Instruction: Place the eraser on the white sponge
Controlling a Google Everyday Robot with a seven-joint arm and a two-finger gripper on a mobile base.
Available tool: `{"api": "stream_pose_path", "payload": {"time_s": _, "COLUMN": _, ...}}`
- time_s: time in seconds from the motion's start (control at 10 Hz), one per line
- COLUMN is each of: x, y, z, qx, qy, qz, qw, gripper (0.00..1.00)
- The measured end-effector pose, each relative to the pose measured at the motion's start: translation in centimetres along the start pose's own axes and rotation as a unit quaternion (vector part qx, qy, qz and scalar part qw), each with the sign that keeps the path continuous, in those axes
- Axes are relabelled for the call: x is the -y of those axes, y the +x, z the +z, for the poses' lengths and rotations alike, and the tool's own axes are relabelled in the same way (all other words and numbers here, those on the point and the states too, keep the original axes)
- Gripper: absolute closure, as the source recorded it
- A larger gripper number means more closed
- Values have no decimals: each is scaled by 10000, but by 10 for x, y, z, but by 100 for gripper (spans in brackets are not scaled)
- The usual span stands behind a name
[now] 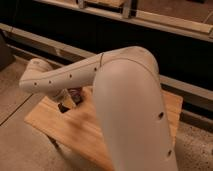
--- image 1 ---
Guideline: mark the wooden table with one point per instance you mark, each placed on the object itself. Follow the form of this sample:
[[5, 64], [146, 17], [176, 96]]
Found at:
[[77, 128]]

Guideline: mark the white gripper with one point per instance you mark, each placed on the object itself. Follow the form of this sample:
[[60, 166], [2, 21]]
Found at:
[[67, 101]]

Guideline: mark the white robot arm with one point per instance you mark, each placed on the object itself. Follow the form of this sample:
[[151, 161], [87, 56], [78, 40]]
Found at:
[[128, 99]]

